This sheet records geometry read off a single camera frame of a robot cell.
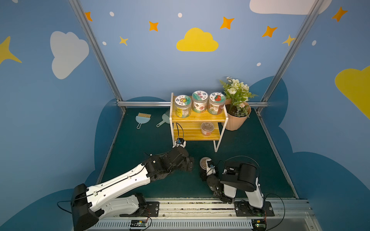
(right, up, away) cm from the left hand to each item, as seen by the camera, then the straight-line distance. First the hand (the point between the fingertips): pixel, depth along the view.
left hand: (187, 157), depth 74 cm
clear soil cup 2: (+12, +15, +9) cm, 21 cm away
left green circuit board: (-25, -33, -2) cm, 42 cm away
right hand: (+12, -8, +17) cm, 22 cm away
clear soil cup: (+10, -6, +12) cm, 17 cm away
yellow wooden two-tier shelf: (+7, +16, +10) cm, 20 cm away
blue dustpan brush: (-36, +21, +41) cm, 59 cm away
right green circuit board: (+37, -35, -1) cm, 51 cm away
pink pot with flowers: (+35, +28, +24) cm, 51 cm away
